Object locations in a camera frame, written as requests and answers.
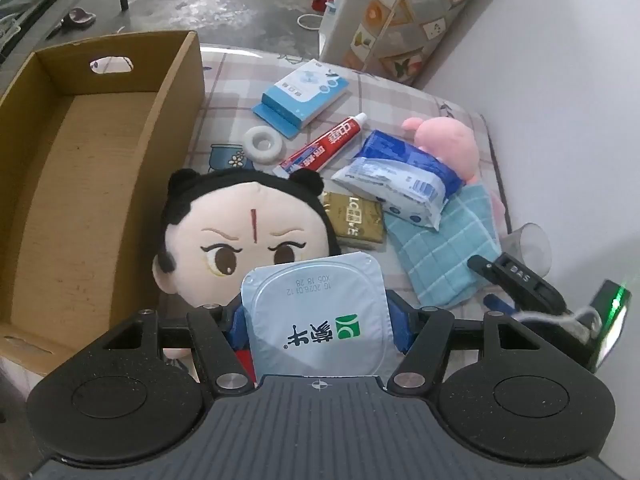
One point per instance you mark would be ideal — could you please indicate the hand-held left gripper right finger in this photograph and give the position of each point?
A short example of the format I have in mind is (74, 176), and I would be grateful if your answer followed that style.
(398, 327)

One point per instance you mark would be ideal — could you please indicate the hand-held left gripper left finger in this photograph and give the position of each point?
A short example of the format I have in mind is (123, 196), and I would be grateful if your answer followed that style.
(235, 332)

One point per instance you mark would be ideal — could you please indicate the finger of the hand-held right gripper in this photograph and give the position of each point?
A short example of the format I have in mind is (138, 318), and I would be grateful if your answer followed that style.
(482, 265)
(500, 304)

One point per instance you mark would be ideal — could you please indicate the teal checked towel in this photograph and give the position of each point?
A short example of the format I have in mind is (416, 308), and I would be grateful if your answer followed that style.
(440, 255)

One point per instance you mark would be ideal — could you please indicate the yogurt cup with foil lid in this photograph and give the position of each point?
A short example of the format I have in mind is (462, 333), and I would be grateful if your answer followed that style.
(315, 310)

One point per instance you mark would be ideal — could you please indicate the black-haired plush doll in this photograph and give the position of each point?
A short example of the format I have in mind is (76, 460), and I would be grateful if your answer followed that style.
(225, 230)

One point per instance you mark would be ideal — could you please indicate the gold foil packet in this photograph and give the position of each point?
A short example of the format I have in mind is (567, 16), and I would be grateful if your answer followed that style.
(355, 220)

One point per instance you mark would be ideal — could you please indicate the blue and white tissue pack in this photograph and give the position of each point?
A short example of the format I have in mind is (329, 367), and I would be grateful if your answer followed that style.
(395, 175)

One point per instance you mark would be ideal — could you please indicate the pink plush pig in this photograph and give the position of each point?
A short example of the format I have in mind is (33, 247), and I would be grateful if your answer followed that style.
(445, 137)

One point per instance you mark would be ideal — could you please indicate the white tape roll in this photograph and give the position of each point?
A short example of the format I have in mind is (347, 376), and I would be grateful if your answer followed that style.
(273, 154)

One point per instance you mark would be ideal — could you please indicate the red toothpaste tube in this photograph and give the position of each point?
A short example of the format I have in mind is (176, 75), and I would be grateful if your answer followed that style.
(320, 147)

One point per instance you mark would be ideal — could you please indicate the brown cardboard box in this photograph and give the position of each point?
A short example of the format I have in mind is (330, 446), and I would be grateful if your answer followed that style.
(75, 185)

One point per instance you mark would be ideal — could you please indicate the blue and white box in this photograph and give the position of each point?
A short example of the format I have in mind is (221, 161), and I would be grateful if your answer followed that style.
(300, 92)

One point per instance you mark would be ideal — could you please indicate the clear plastic cup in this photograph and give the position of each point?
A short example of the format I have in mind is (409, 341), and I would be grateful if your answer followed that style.
(532, 242)

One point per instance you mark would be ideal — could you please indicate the white hoop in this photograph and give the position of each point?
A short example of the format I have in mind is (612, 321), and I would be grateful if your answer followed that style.
(307, 28)

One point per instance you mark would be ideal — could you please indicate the brown slipper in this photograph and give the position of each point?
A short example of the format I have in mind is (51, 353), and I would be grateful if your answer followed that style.
(82, 17)

